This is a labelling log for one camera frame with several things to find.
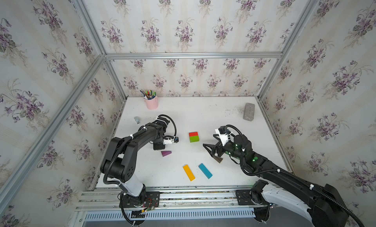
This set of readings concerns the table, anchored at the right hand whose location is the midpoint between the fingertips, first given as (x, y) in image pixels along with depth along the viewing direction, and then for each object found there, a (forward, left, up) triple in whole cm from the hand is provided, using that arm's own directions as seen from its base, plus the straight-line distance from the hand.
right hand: (211, 140), depth 76 cm
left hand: (+5, +32, -15) cm, 36 cm away
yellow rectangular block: (-12, +12, -17) cm, 24 cm away
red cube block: (+12, +8, -14) cm, 21 cm away
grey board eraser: (+32, -32, -15) cm, 47 cm away
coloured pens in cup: (+39, +43, -5) cm, 58 cm away
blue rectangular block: (-13, +1, -16) cm, 21 cm away
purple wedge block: (-1, +27, -15) cm, 31 cm away
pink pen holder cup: (+36, +41, -11) cm, 55 cm away
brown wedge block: (-4, -5, -16) cm, 17 cm away
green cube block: (+9, +9, -16) cm, 21 cm away
